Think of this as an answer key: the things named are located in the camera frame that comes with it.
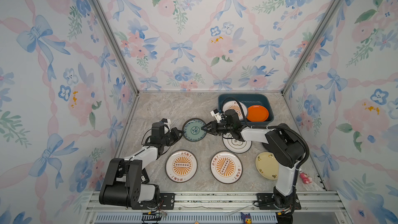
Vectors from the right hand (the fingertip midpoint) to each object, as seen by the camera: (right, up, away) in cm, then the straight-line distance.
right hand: (203, 129), depth 88 cm
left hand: (-10, -1, 0) cm, 10 cm away
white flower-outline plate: (+19, -11, +4) cm, 23 cm away
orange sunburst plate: (-12, -20, -3) cm, 24 cm away
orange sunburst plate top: (+22, +14, +22) cm, 34 cm away
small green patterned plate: (-6, -1, +2) cm, 6 cm away
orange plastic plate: (+36, +8, +15) cm, 40 cm away
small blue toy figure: (+19, -36, -21) cm, 46 cm away
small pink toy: (+52, -24, -10) cm, 58 cm away
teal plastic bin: (+36, +18, +25) cm, 47 cm away
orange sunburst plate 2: (+13, -20, -4) cm, 24 cm away
